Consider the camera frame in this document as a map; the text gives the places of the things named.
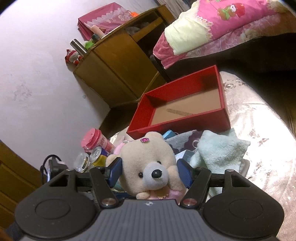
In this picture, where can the wooden desk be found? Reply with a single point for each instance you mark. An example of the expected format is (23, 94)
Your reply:
(118, 67)

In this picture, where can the green plush toy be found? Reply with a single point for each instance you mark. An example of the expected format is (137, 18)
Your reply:
(88, 44)

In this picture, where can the red santa plush doll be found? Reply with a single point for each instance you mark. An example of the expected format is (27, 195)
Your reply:
(72, 57)

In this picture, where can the dark small jar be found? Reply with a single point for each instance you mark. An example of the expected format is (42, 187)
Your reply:
(95, 38)

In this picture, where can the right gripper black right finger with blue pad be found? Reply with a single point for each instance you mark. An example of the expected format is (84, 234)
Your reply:
(196, 180)

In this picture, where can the steel thermos bottle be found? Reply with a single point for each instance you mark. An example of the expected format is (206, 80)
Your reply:
(78, 47)

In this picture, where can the blue face mask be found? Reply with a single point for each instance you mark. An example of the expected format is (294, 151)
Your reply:
(169, 134)

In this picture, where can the purple cloth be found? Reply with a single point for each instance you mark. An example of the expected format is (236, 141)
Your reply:
(184, 141)

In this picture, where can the pink lid plastic jar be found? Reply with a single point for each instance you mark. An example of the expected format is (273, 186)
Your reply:
(95, 138)

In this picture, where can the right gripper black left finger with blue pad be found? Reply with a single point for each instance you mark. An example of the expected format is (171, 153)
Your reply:
(103, 179)

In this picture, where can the orange small object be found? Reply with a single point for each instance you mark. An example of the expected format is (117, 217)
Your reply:
(134, 14)

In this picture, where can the dark bed frame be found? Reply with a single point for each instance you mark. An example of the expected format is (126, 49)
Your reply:
(266, 64)

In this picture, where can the pink cylinder cup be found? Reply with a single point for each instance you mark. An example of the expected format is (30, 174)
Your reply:
(96, 30)

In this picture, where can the floral table cover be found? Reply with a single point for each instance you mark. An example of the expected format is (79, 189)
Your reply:
(272, 146)

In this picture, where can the pink cloth covered box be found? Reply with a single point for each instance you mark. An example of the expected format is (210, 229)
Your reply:
(107, 18)

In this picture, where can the pink floral quilt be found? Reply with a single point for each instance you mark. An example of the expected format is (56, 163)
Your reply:
(213, 26)

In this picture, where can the red cardboard box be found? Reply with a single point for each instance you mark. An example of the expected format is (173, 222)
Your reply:
(193, 102)

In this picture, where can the beige teddy bear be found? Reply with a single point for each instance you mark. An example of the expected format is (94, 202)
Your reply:
(149, 169)

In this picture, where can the yellow blue drink can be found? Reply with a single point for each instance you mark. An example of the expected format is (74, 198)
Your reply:
(98, 156)

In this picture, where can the clear glass jar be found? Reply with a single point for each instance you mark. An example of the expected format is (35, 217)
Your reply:
(81, 163)

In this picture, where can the light blue towel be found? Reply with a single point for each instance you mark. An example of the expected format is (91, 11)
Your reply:
(218, 153)

